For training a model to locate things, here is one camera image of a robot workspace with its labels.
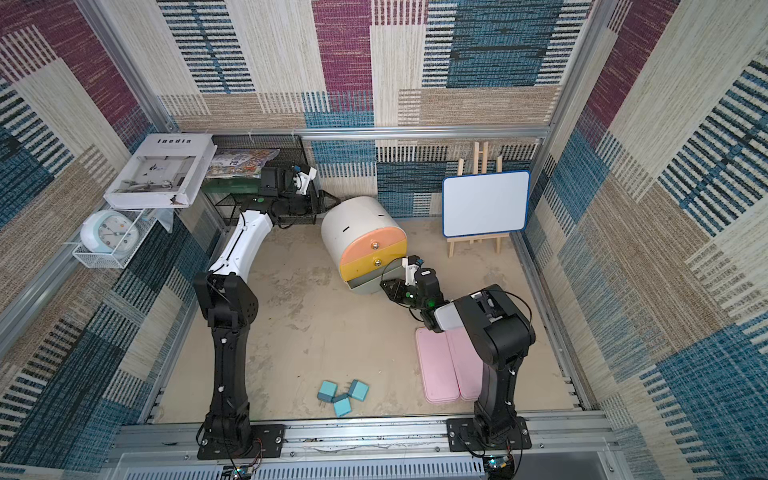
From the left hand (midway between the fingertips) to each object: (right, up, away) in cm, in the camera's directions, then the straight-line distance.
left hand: (330, 200), depth 93 cm
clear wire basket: (-42, -7, -18) cm, 46 cm away
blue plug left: (+2, -52, -13) cm, 54 cm away
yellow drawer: (+13, -19, -1) cm, 23 cm away
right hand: (+16, -25, +2) cm, 29 cm away
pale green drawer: (+13, -25, -1) cm, 28 cm away
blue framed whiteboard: (+50, 0, +8) cm, 51 cm away
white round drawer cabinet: (+7, -5, 0) cm, 8 cm away
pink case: (+35, -47, -10) cm, 59 cm away
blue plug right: (+10, -52, -13) cm, 54 cm away
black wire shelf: (-9, +1, -11) cm, 14 cm away
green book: (-32, +6, +4) cm, 33 cm away
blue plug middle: (+6, -55, -15) cm, 57 cm away
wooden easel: (+57, -11, +15) cm, 60 cm away
